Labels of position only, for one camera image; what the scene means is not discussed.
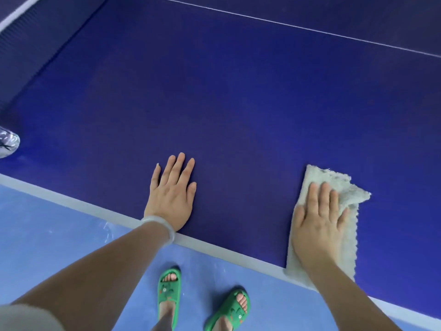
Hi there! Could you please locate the person's right hand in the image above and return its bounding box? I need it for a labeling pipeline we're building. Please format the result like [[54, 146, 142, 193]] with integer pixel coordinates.
[[292, 182, 351, 273]]

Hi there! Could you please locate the person's left hand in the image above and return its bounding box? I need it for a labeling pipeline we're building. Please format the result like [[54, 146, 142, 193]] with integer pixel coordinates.
[[144, 152, 198, 233]]

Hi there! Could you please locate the grey cleaning cloth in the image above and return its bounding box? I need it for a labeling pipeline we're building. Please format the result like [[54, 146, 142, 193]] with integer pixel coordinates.
[[284, 164, 372, 292]]

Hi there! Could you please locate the person's right forearm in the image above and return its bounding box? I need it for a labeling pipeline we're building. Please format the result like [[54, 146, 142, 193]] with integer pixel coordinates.
[[305, 260, 402, 331]]

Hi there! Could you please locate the person's left forearm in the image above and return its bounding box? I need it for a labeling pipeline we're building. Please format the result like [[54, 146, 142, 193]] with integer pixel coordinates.
[[12, 222, 171, 331]]

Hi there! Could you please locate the person's left foot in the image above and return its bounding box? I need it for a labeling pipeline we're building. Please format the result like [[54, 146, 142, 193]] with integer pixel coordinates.
[[151, 272, 178, 331]]

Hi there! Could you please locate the person's foot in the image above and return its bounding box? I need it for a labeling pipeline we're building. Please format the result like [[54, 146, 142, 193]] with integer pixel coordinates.
[[151, 272, 178, 331], [212, 293, 249, 331]]

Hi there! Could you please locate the person's right foot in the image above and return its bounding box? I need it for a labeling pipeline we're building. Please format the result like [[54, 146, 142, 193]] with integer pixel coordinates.
[[212, 293, 249, 331]]

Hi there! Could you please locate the white jade bangle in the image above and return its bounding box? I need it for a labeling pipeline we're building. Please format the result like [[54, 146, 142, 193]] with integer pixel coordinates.
[[140, 215, 175, 246]]

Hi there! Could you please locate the green left slipper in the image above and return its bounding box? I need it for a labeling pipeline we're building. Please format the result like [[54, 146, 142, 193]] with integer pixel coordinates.
[[157, 267, 182, 331]]

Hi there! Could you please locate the green slipper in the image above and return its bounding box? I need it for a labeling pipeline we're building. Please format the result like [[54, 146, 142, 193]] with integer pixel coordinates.
[[157, 267, 182, 331], [204, 287, 251, 331]]

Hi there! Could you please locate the green right slipper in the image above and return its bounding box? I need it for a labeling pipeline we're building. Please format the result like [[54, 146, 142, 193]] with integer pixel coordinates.
[[204, 287, 251, 331]]

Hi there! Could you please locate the white shirt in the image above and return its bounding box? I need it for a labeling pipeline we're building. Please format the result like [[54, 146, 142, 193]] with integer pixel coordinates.
[[0, 304, 66, 331]]

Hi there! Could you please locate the blue table net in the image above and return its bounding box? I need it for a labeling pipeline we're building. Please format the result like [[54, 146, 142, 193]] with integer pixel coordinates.
[[0, 0, 113, 113]]

